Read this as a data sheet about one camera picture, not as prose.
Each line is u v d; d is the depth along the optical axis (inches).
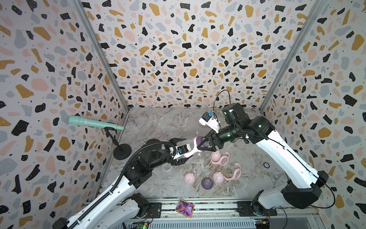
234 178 32.3
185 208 28.8
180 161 23.8
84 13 27.8
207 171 33.7
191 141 23.4
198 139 23.1
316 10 28.7
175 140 23.9
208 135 23.7
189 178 31.5
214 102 47.6
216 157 35.5
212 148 21.0
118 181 17.6
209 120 21.7
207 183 32.1
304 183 15.5
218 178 32.1
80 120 26.0
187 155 22.5
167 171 30.0
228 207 30.0
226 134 21.5
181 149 20.9
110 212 17.6
